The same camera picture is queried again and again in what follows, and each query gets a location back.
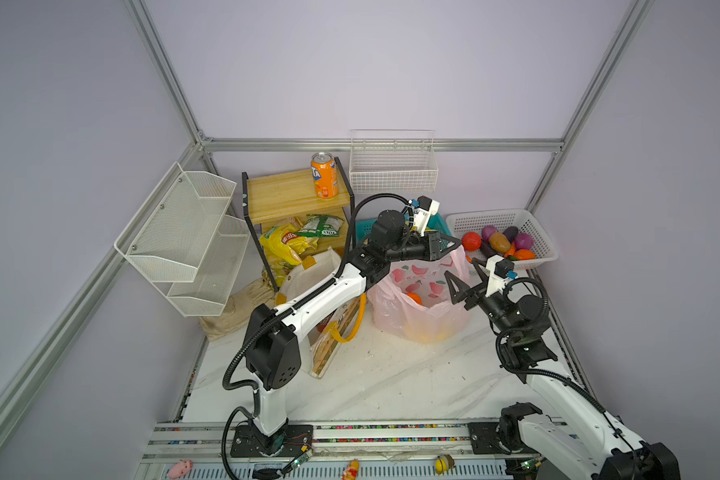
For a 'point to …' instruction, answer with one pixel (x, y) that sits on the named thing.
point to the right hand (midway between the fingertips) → (460, 266)
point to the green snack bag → (321, 226)
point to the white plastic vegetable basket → (460, 225)
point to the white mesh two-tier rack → (185, 243)
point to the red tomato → (471, 241)
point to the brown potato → (500, 242)
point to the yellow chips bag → (284, 244)
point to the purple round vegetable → (523, 241)
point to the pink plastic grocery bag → (412, 301)
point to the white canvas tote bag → (321, 346)
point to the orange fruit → (417, 298)
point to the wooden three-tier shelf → (287, 196)
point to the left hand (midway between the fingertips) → (460, 243)
